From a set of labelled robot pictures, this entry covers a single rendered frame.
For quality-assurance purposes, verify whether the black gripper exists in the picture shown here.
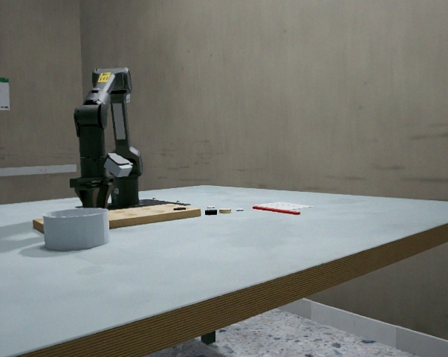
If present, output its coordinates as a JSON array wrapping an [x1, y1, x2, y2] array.
[[70, 157, 116, 209]]

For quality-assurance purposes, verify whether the light grey round tub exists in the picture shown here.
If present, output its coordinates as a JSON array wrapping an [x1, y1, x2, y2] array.
[[43, 208, 110, 251]]

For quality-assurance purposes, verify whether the tan tray with round pockets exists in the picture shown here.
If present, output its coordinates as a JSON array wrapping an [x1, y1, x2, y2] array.
[[33, 204, 201, 233]]

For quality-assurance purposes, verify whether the white paper sheet with printed lines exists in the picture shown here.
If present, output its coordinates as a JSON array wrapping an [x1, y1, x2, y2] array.
[[256, 202, 313, 210]]

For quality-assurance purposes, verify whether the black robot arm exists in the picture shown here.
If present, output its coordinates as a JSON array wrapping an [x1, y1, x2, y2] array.
[[74, 68, 145, 208]]

